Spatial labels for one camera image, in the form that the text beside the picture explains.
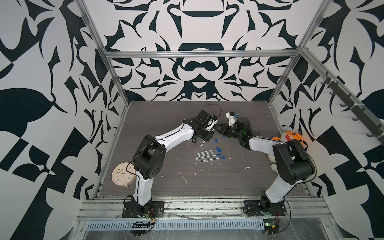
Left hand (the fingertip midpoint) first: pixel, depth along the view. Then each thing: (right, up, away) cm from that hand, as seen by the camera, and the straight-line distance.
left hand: (208, 131), depth 91 cm
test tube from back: (-12, -8, +5) cm, 15 cm away
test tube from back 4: (+7, -14, +2) cm, 16 cm away
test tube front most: (+9, -16, 0) cm, 18 cm away
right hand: (+4, +4, -1) cm, 6 cm away
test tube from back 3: (+6, -12, +3) cm, 14 cm away
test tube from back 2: (+5, -7, +8) cm, 12 cm away
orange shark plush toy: (+49, -3, 0) cm, 49 cm away
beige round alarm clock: (-48, -23, -9) cm, 54 cm away
